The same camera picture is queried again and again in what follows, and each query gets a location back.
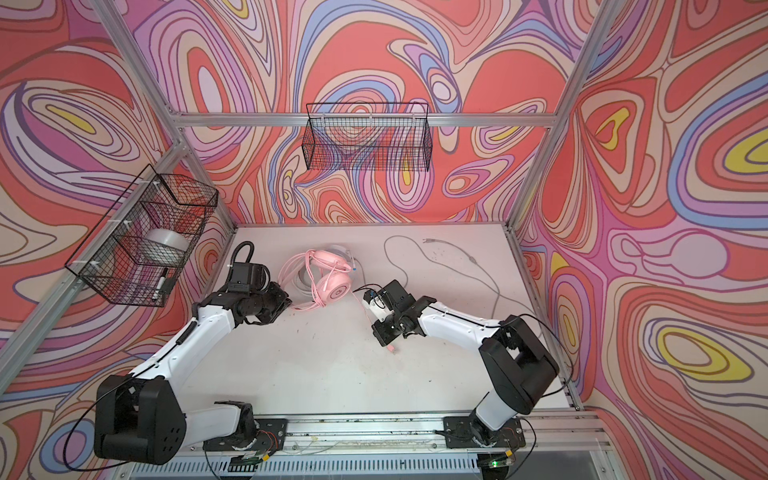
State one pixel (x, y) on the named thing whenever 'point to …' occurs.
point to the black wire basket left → (139, 248)
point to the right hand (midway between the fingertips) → (381, 337)
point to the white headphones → (330, 268)
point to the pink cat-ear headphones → (320, 297)
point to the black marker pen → (162, 279)
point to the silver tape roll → (166, 246)
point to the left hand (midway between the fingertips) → (297, 295)
